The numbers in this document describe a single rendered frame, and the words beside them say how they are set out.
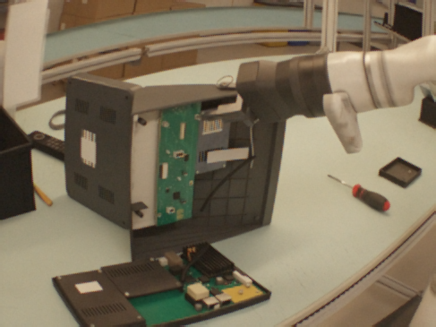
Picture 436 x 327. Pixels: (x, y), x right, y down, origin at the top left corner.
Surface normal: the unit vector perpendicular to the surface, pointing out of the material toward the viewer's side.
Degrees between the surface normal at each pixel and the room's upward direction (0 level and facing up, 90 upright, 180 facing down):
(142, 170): 90
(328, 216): 0
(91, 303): 0
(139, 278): 0
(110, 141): 90
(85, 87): 90
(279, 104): 125
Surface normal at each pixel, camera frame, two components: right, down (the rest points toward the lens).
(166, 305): 0.10, -0.91
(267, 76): -0.15, -0.51
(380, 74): -0.50, 0.03
